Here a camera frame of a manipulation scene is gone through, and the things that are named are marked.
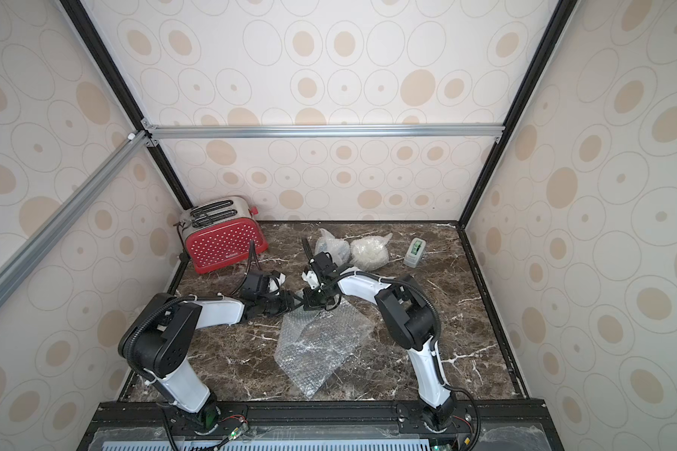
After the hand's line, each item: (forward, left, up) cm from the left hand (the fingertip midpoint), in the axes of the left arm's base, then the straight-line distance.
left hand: (308, 302), depth 92 cm
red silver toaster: (+19, +31, +13) cm, 38 cm away
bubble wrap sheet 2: (+20, -21, +2) cm, 29 cm away
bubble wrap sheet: (-13, -3, -4) cm, 13 cm away
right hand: (+1, -2, -2) cm, 3 cm away
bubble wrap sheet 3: (+19, -10, +3) cm, 22 cm away
